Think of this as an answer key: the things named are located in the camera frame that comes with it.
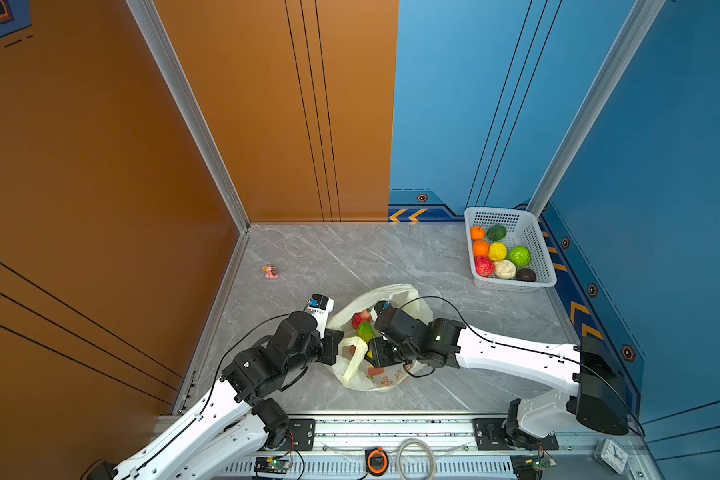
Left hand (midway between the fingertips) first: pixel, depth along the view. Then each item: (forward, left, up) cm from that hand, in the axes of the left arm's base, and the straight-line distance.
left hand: (345, 332), depth 72 cm
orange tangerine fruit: (+37, -45, -11) cm, 59 cm away
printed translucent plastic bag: (-9, -2, +2) cm, 10 cm away
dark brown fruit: (+27, -58, -12) cm, 66 cm away
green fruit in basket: (+47, -54, -12) cm, 72 cm away
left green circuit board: (-25, +17, -19) cm, 36 cm away
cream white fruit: (+28, -51, -11) cm, 59 cm away
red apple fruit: (+30, -44, -11) cm, 54 cm away
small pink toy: (+29, +28, -15) cm, 43 cm away
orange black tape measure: (-24, -8, -14) cm, 29 cm away
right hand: (-4, -5, -5) cm, 8 cm away
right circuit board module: (-24, -47, -17) cm, 55 cm away
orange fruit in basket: (+46, -46, -13) cm, 67 cm away
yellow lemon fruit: (+37, -51, -12) cm, 64 cm away
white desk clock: (-22, -63, -15) cm, 69 cm away
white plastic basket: (+39, -56, -13) cm, 70 cm away
